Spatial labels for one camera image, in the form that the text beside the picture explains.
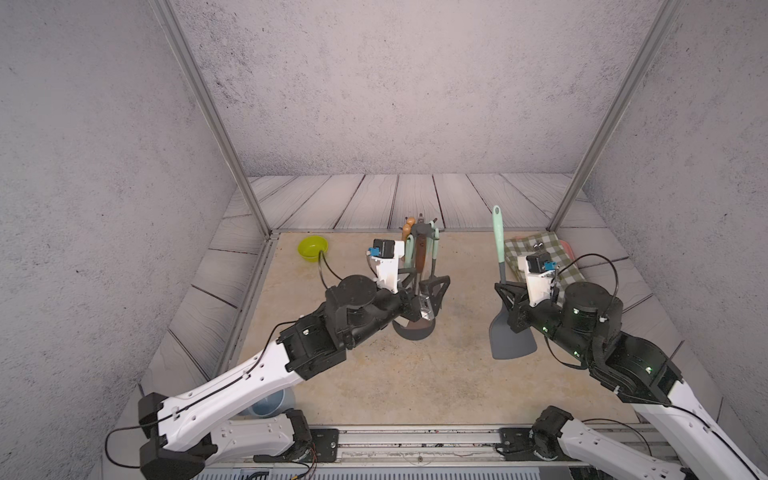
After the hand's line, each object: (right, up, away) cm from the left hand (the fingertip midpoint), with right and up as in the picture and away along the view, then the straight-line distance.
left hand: (438, 280), depth 56 cm
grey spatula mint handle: (+14, -13, +6) cm, 20 cm away
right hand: (+14, -1, +5) cm, 15 cm away
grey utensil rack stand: (-1, -18, +34) cm, 38 cm away
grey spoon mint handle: (+1, +6, +15) cm, 16 cm away
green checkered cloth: (+50, +9, +59) cm, 77 cm away
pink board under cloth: (+57, +6, +57) cm, 81 cm away
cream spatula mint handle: (-5, +5, +12) cm, 14 cm away
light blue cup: (-36, -31, +16) cm, 50 cm away
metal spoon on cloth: (+47, +8, +58) cm, 75 cm away
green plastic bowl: (-40, +7, +57) cm, 70 cm away
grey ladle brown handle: (-2, +5, +11) cm, 13 cm away
